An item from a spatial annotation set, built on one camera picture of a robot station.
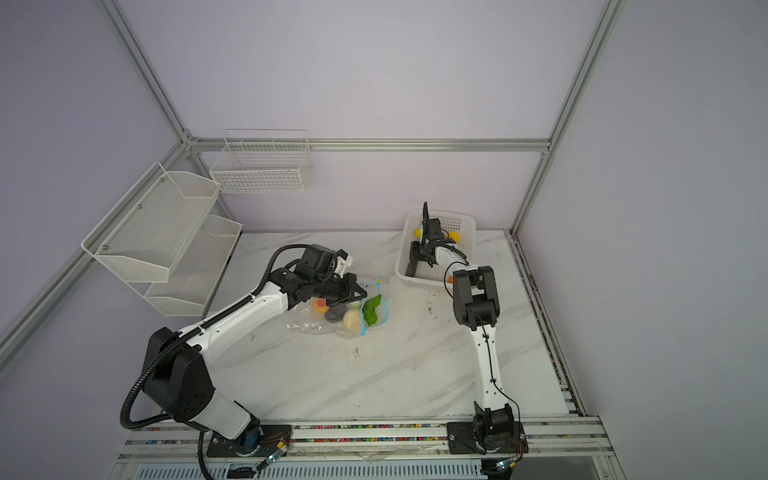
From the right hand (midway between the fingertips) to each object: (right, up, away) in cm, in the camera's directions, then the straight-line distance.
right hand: (414, 249), depth 111 cm
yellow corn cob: (+2, +7, +6) cm, 9 cm away
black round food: (-26, -21, -20) cm, 39 cm away
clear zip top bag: (-36, -22, -18) cm, 46 cm away
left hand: (-16, -14, -31) cm, 38 cm away
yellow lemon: (+16, +6, +2) cm, 17 cm away
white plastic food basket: (+18, +8, +3) cm, 20 cm away
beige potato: (-21, -22, -22) cm, 38 cm away
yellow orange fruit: (-31, -18, -20) cm, 41 cm away
